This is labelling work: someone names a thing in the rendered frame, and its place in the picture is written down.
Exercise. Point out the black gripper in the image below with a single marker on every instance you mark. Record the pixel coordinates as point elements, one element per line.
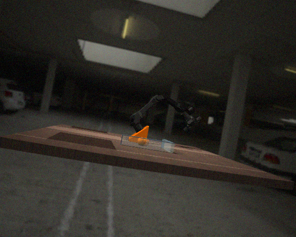
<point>187,128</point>

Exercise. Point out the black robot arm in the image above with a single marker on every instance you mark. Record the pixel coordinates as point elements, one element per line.
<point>182,109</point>

